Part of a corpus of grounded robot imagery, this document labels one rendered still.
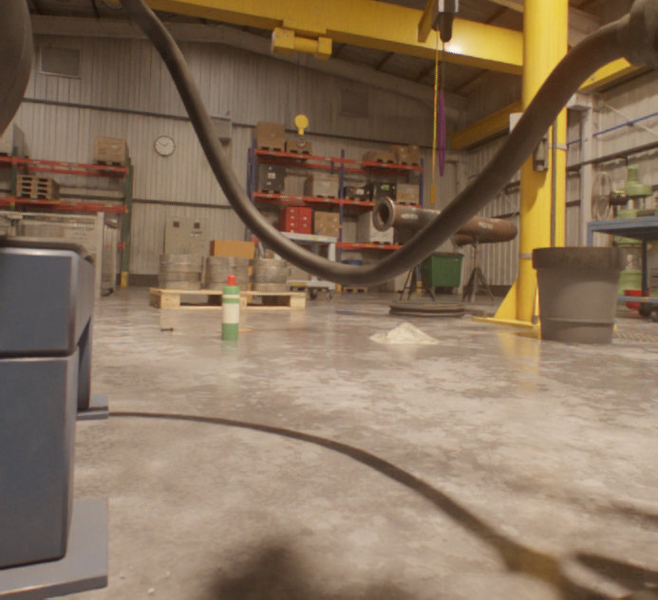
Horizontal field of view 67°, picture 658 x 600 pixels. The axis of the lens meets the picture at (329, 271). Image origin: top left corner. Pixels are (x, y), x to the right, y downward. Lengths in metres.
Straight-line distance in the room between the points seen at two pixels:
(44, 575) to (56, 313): 0.19
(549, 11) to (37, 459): 3.72
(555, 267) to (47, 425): 2.22
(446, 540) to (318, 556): 0.12
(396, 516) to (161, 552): 0.22
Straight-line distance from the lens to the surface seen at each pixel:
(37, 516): 0.47
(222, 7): 12.04
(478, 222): 8.14
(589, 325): 2.47
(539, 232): 3.45
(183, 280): 4.28
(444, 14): 6.65
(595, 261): 2.44
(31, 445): 0.46
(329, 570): 0.46
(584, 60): 0.51
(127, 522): 0.56
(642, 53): 0.47
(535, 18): 3.87
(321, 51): 12.16
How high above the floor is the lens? 0.23
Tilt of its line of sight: 1 degrees up
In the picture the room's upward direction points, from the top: 2 degrees clockwise
